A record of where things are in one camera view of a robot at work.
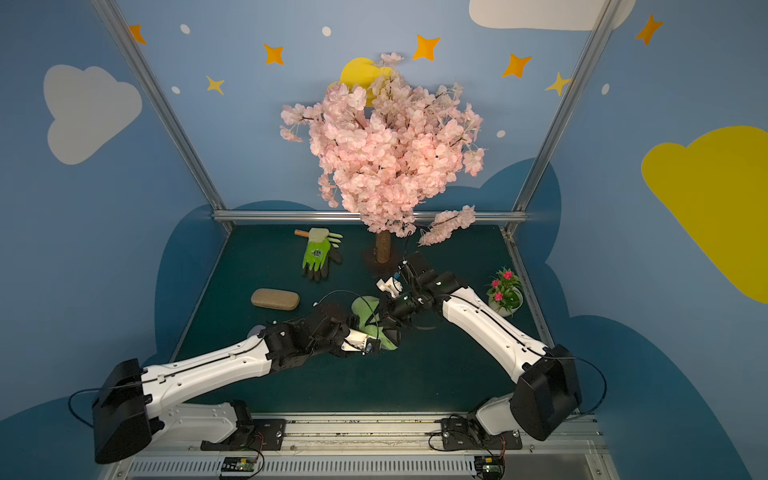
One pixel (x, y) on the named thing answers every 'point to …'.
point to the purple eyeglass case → (255, 330)
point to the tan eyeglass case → (275, 299)
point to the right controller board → (490, 467)
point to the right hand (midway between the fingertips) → (371, 322)
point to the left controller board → (238, 465)
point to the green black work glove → (320, 250)
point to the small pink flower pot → (504, 293)
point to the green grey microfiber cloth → (367, 309)
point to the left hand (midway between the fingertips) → (359, 315)
